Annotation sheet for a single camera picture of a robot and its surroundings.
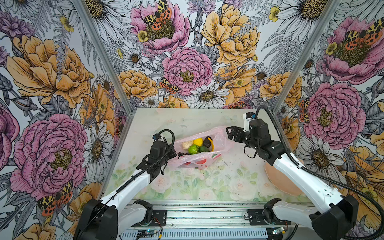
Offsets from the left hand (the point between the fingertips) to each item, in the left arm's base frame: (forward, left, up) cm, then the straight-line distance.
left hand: (174, 150), depth 86 cm
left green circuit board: (-37, +12, -12) cm, 41 cm away
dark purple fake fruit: (+10, -19, -8) cm, 23 cm away
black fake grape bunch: (+2, -3, -7) cm, 8 cm away
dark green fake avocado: (+5, -17, -7) cm, 19 cm away
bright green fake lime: (+3, -11, -5) cm, 13 cm away
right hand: (+1, -31, +13) cm, 33 cm away
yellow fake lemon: (+11, -14, -8) cm, 19 cm away
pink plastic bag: (+1, -27, +5) cm, 28 cm away
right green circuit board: (-37, -51, -11) cm, 64 cm away
